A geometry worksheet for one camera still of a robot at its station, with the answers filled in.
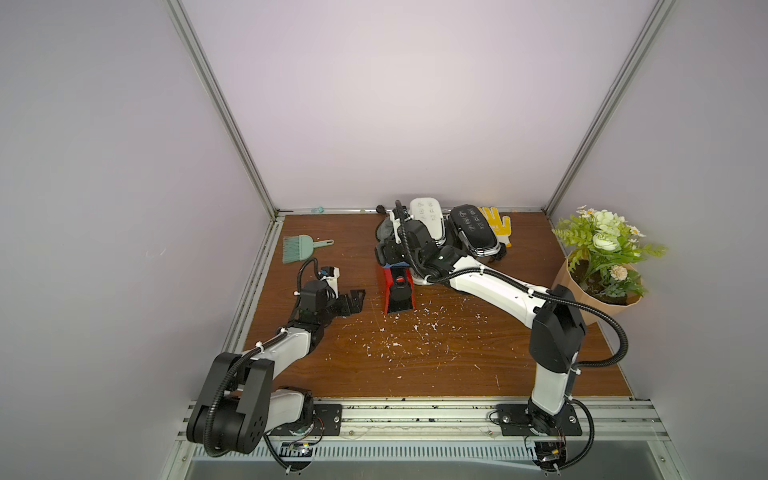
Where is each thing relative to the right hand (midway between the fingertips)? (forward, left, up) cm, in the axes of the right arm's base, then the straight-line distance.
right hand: (388, 237), depth 83 cm
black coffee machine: (+3, -24, 0) cm, 24 cm away
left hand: (-9, +10, -15) cm, 20 cm away
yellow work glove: (+27, -43, -24) cm, 57 cm away
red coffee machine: (-14, -3, -6) cm, 15 cm away
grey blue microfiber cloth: (-1, +1, +4) cm, 4 cm away
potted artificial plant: (-6, -60, -6) cm, 60 cm away
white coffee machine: (+11, -12, 0) cm, 16 cm away
